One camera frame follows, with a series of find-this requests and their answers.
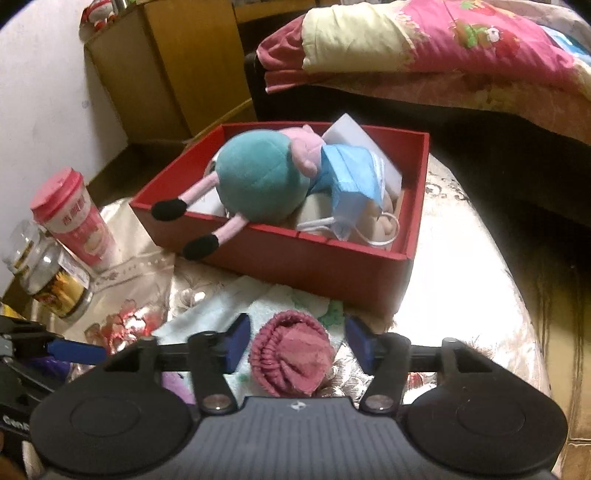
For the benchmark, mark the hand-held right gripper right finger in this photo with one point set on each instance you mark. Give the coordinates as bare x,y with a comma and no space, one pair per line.
360,344

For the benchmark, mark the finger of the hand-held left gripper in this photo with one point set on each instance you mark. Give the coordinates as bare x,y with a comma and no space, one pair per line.
78,353

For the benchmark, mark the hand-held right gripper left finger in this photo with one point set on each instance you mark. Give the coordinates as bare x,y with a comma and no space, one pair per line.
238,344

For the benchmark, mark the pink sock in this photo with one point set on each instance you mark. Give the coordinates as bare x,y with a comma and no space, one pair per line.
291,355

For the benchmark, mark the red cardboard box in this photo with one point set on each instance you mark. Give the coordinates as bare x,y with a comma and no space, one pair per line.
286,258

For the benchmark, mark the beige cloth roll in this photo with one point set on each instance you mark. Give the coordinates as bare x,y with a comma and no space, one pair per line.
381,221

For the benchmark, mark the blue face mask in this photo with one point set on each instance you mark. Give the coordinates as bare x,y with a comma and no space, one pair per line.
355,180

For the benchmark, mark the teal dress pig plush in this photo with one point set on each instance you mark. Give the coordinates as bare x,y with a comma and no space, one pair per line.
258,180

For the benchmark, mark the white packet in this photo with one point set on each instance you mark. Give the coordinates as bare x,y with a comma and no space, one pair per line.
364,147

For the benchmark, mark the green floral towel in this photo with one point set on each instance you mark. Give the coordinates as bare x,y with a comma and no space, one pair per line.
217,304

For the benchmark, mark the gold label glass jar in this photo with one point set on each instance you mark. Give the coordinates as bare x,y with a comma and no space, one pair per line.
60,281

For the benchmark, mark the purple cloth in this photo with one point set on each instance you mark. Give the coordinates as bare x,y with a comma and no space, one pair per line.
178,387

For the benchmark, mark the clear glass jar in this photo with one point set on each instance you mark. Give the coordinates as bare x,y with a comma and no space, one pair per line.
21,244

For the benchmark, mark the pink lidded drink cup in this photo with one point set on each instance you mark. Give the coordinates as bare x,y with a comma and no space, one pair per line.
78,217

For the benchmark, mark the dark wooden bed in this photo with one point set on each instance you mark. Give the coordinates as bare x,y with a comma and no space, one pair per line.
461,147

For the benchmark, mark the wooden desk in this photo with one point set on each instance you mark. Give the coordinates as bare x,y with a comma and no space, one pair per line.
184,69

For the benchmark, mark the pink cartoon quilt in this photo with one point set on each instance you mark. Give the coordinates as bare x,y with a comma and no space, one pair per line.
438,50

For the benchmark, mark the red plush doll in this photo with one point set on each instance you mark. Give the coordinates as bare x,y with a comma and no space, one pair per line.
99,11

